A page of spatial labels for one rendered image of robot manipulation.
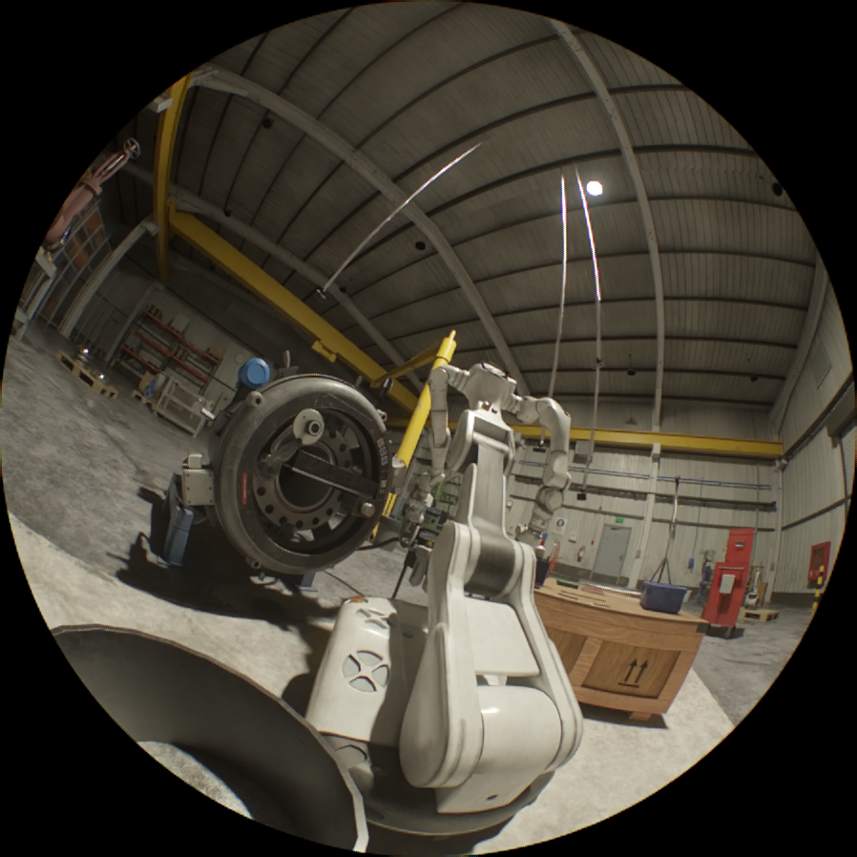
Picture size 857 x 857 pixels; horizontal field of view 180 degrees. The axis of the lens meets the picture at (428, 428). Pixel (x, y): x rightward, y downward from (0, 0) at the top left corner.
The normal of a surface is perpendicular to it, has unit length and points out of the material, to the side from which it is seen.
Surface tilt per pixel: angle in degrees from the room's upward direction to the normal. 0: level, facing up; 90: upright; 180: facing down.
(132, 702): 87
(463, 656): 29
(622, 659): 90
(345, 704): 38
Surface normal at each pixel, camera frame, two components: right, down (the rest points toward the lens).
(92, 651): 0.95, 0.26
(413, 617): 0.30, -0.54
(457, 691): 0.40, -0.89
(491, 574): 0.15, -0.13
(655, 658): -0.50, -0.44
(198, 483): 0.80, 0.11
